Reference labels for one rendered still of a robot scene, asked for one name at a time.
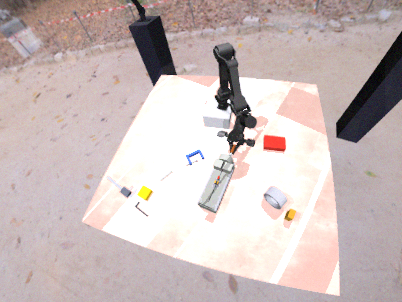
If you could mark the red rectangular block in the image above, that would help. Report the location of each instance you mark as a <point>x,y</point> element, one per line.
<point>274,143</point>

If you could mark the yellow block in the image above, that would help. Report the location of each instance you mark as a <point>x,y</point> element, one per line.
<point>145,193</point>

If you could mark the small orange block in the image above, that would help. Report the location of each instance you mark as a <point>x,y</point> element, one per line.
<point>290,215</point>

